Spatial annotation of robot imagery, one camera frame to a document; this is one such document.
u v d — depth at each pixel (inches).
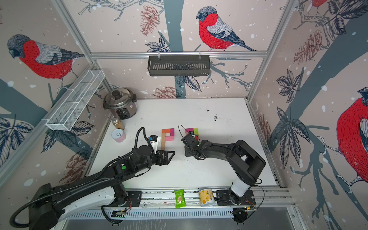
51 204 16.0
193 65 42.1
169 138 38.5
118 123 37.6
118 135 36.4
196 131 38.5
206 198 26.9
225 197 28.9
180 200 28.6
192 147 27.4
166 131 39.6
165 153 26.8
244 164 18.0
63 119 27.5
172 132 39.3
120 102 37.3
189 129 40.3
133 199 28.8
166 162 26.4
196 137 37.3
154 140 27.0
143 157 22.5
